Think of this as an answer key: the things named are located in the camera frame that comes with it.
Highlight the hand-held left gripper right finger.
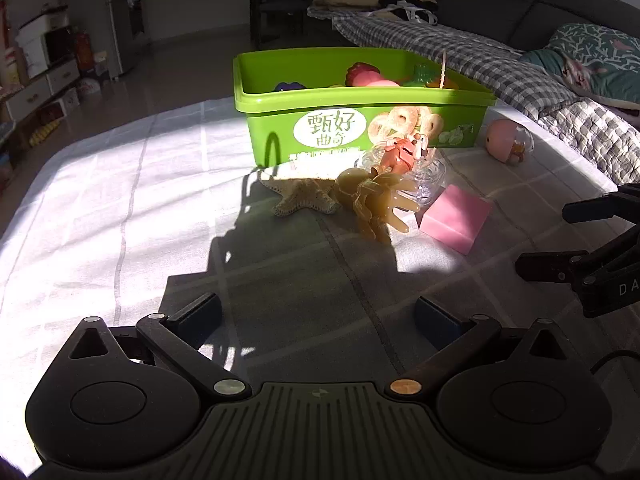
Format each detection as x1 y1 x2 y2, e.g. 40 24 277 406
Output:
389 296 576 403

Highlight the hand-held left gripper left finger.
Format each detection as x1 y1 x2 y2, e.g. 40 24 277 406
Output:
65 292 251 403

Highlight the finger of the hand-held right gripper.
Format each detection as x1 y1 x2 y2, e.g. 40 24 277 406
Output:
515 227 640 288
562 184 640 225

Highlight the green plastic bin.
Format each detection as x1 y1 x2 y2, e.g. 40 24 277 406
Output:
233 47 497 167

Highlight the yellow pineapple toy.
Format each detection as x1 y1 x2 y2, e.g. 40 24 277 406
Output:
400 64 442 89

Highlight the pink rubber animal toy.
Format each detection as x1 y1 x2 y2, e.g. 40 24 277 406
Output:
345 62 403 87

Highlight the pink block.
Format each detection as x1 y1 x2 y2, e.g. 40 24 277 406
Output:
419 184 492 255

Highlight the pink capsule ball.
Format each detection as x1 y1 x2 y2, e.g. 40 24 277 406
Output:
486 119 535 166

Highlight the grey checked tablecloth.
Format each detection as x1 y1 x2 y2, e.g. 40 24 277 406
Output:
0 95 640 480

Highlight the tan octopus toy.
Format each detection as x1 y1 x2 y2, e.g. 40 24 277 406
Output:
334 167 418 245

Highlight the clear glass dish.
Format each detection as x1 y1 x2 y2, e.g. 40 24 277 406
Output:
356 135 447 207

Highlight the teal patterned pillow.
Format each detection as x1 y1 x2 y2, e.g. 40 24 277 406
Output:
520 22 640 111

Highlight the cream starfish toy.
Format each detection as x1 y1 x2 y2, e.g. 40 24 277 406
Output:
272 177 342 219

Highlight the grey checked sofa cover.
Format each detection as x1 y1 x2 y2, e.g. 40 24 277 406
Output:
307 5 556 121

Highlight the dark grey sofa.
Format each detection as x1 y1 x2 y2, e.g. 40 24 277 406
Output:
405 0 640 56

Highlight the row of yellow bottles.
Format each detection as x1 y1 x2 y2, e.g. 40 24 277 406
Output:
30 122 57 147

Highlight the white drawer cabinet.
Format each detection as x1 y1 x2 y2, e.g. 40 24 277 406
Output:
0 57 81 122

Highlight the red box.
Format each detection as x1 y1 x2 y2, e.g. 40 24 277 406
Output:
75 32 94 71

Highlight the silver fridge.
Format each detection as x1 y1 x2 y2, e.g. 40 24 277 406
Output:
102 0 148 78

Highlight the black cable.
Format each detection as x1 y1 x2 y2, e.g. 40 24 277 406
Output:
589 349 640 376

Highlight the black garment with white straps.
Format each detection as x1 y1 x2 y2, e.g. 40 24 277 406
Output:
379 0 439 26

